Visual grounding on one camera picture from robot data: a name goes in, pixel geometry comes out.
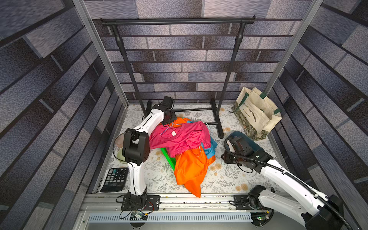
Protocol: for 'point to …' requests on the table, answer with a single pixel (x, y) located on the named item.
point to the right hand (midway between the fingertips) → (222, 155)
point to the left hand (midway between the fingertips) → (174, 117)
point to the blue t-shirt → (211, 151)
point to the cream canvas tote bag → (257, 115)
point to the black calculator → (115, 180)
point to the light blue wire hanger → (169, 127)
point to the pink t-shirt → (177, 138)
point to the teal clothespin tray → (253, 145)
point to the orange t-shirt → (191, 166)
